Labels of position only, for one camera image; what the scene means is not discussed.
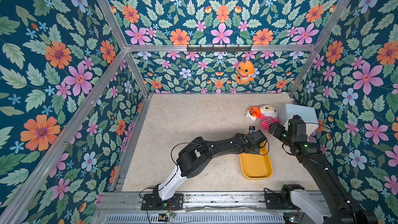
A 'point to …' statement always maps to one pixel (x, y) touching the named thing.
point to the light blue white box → (307, 114)
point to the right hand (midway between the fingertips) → (276, 127)
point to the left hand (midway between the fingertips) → (259, 147)
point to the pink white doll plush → (268, 115)
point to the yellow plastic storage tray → (255, 166)
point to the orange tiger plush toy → (253, 113)
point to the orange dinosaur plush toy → (245, 71)
